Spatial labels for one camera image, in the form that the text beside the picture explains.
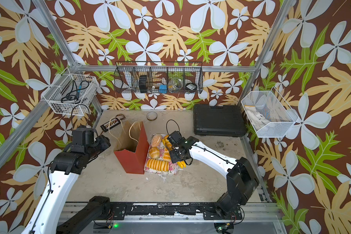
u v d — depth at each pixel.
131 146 0.93
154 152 0.91
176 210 0.75
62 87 0.80
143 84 1.01
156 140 0.96
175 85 0.91
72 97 0.75
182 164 0.75
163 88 0.95
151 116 1.18
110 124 1.09
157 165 0.86
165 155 0.91
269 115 0.81
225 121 1.06
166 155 0.91
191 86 0.96
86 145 0.51
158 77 0.98
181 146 0.59
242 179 0.43
